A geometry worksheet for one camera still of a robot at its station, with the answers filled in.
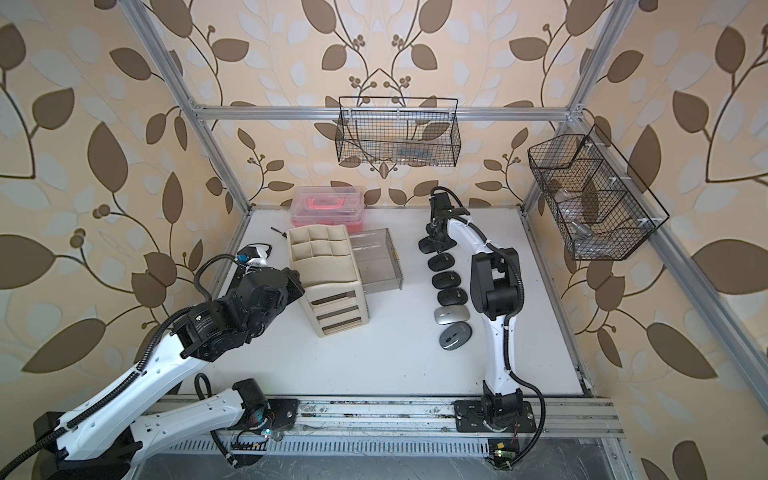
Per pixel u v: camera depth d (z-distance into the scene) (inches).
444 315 35.8
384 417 29.7
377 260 35.9
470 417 29.0
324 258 29.7
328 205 41.8
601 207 29.1
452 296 37.1
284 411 29.7
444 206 32.9
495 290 23.1
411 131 38.7
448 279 38.8
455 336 33.4
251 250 23.5
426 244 39.7
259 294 18.9
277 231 45.0
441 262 40.2
